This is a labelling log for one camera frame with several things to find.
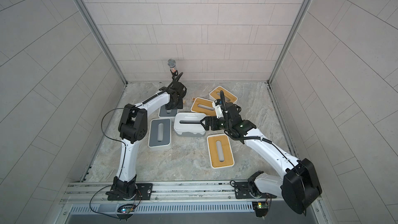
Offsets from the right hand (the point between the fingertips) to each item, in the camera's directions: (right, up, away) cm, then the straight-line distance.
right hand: (207, 121), depth 79 cm
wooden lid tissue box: (-3, +7, +20) cm, 21 cm away
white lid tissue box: (-13, -2, +9) cm, 17 cm away
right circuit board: (+24, -37, -11) cm, 45 cm away
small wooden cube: (-14, +9, +14) cm, 22 cm away
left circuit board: (-35, -36, -14) cm, 52 cm away
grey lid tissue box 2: (-27, -10, +10) cm, 31 cm away
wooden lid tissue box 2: (+15, +12, +26) cm, 32 cm away
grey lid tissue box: (-22, +2, +14) cm, 27 cm away
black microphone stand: (-21, +31, +10) cm, 39 cm away
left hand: (-19, +7, +24) cm, 31 cm away
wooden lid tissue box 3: (+7, -17, +5) cm, 19 cm away
